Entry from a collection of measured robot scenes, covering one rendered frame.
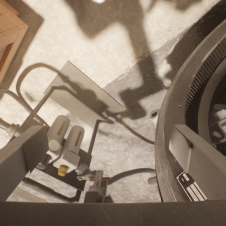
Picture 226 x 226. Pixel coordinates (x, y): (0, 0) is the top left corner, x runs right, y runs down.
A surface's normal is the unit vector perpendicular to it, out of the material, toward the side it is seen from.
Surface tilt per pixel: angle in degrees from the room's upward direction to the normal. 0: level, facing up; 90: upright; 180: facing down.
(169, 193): 86
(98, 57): 0
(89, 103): 0
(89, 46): 0
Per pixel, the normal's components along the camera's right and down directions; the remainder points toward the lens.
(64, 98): -0.11, 0.63
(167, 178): -0.83, -0.47
